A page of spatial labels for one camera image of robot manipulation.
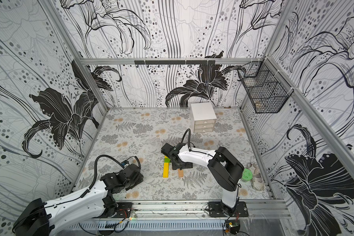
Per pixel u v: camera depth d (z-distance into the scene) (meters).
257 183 0.78
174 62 0.91
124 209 0.73
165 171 0.86
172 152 0.64
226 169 0.47
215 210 0.72
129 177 0.64
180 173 0.84
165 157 0.72
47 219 0.41
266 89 0.88
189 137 0.64
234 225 0.70
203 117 0.96
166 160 0.91
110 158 0.73
